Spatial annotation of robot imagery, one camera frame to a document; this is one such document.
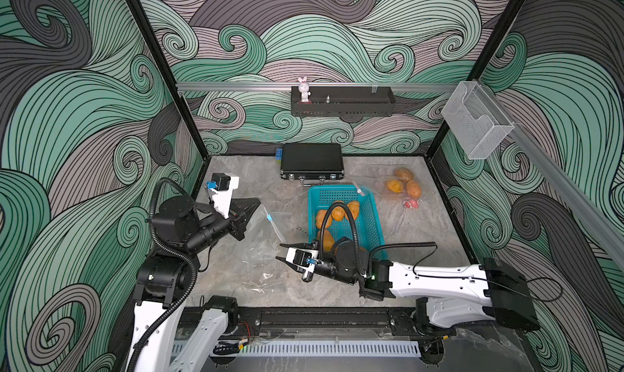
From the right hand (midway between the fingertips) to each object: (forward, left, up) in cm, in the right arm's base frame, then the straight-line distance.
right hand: (279, 250), depth 61 cm
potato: (+45, -51, -23) cm, 72 cm away
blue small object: (+58, +7, -23) cm, 63 cm away
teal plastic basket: (+26, -21, -23) cm, 40 cm away
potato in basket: (+27, -26, -22) cm, 43 cm away
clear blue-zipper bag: (+6, +11, -27) cm, 29 cm away
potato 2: (+36, -52, -22) cm, 67 cm away
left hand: (+8, +5, +12) cm, 15 cm away
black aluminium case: (+56, -9, -27) cm, 63 cm away
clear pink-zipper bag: (+45, -37, -26) cm, 64 cm away
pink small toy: (+30, -51, -25) cm, 65 cm away
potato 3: (+38, -45, -23) cm, 63 cm away
